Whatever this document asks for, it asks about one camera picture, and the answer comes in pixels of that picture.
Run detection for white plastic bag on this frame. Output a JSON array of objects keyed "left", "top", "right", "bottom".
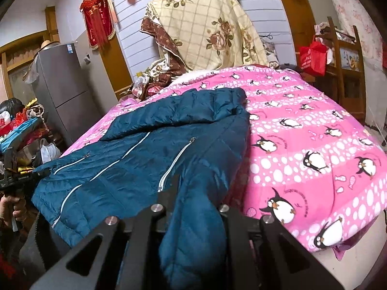
[{"left": 39, "top": 143, "right": 61, "bottom": 166}]

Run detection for wooden shelf rack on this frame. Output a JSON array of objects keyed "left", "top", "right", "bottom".
[{"left": 314, "top": 16, "right": 368, "bottom": 125}]

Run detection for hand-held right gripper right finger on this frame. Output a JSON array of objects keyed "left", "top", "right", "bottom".
[{"left": 218, "top": 204, "right": 344, "bottom": 290}]

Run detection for blue puffer jacket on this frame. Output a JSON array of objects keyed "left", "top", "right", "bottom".
[{"left": 31, "top": 87, "right": 251, "bottom": 290}]

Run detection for plastic bottle with yellow cap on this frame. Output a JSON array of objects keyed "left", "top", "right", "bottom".
[{"left": 134, "top": 72, "right": 149, "bottom": 87}]

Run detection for person's left hand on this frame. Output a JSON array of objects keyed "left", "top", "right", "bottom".
[{"left": 0, "top": 195, "right": 28, "bottom": 223}]

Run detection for pink floral curtain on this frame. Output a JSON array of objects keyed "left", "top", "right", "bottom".
[{"left": 320, "top": 0, "right": 387, "bottom": 67}]

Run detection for white pillow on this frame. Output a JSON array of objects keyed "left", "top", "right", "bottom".
[{"left": 174, "top": 69, "right": 219, "bottom": 86}]

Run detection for crumpled brown floral bedding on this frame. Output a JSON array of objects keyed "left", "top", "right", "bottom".
[{"left": 131, "top": 57, "right": 188, "bottom": 100}]

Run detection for person's dark jacket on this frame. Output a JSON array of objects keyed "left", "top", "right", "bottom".
[{"left": 0, "top": 211, "right": 73, "bottom": 281}]

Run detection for pink penguin blanket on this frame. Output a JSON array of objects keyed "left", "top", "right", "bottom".
[{"left": 59, "top": 65, "right": 387, "bottom": 253}]

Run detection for straw hat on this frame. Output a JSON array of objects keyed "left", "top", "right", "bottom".
[{"left": 38, "top": 40, "right": 60, "bottom": 51}]

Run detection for grey refrigerator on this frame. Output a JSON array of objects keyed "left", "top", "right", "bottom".
[{"left": 32, "top": 43, "right": 119, "bottom": 149}]

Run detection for red shopping bag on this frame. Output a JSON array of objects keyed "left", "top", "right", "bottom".
[{"left": 298, "top": 38, "right": 329, "bottom": 77}]

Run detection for pile of household clutter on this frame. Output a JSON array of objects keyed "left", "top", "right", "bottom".
[{"left": 0, "top": 98, "right": 62, "bottom": 173}]

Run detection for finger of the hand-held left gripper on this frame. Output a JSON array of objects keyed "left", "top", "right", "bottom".
[{"left": 30, "top": 169, "right": 51, "bottom": 180}]

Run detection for cream floral checked quilt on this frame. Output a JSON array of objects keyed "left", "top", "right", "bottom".
[{"left": 141, "top": 0, "right": 268, "bottom": 71}]

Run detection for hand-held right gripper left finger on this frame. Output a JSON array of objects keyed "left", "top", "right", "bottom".
[{"left": 29, "top": 174, "right": 182, "bottom": 290}]

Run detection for red tasselled wall banner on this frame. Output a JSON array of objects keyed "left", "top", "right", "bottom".
[{"left": 80, "top": 0, "right": 116, "bottom": 51}]

